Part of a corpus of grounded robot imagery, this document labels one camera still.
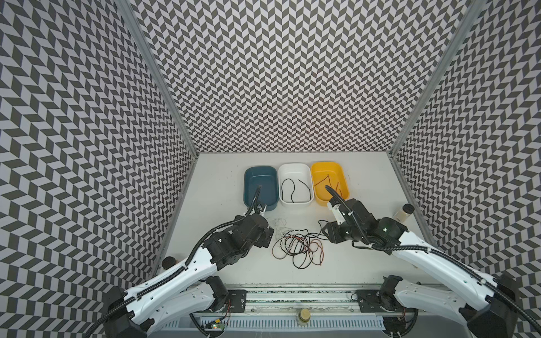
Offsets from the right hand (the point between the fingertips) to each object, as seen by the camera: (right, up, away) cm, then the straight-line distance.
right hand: (327, 226), depth 76 cm
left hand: (-25, +1, 0) cm, 25 cm away
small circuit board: (-37, -29, -10) cm, 48 cm away
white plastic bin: (-10, +13, +29) cm, 33 cm away
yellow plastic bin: (+9, +19, +33) cm, 39 cm away
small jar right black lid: (+35, +3, +11) cm, 37 cm away
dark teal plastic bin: (-24, +18, +26) cm, 40 cm away
